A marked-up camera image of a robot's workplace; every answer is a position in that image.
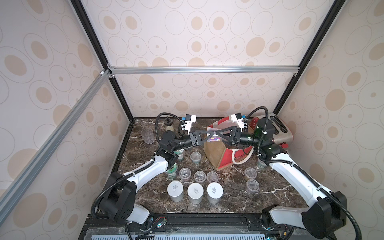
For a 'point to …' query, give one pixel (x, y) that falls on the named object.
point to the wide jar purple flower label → (171, 172)
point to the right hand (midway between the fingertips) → (223, 135)
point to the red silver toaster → (283, 135)
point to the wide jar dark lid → (214, 192)
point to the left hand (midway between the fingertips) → (216, 137)
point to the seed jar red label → (250, 172)
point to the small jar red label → (185, 174)
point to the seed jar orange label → (200, 176)
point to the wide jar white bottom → (195, 191)
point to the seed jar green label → (195, 157)
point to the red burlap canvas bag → (222, 154)
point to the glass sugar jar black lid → (168, 122)
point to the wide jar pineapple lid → (180, 153)
